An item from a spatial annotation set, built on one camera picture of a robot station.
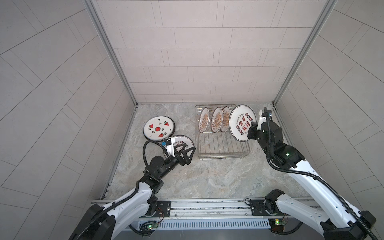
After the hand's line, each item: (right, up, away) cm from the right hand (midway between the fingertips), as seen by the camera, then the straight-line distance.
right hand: (249, 122), depth 73 cm
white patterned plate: (-36, -12, +22) cm, 44 cm away
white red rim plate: (-3, +1, +5) cm, 6 cm away
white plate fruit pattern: (-51, -5, +26) cm, 58 cm away
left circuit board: (-45, -45, -8) cm, 64 cm away
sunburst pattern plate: (-7, 0, +26) cm, 27 cm away
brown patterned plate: (-13, +1, +24) cm, 27 cm away
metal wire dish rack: (-12, -15, +21) cm, 28 cm away
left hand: (-27, -13, +1) cm, 30 cm away
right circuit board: (+11, -47, -5) cm, 49 cm away
